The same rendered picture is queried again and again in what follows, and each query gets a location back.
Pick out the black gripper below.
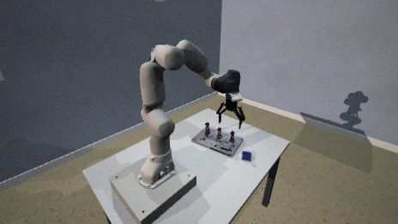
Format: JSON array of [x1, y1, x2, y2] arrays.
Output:
[[216, 98, 245, 130]]

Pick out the blue rectangular block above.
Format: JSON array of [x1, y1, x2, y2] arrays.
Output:
[[242, 151, 251, 161]]

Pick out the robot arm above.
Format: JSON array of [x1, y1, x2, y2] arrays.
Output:
[[137, 40, 243, 190]]

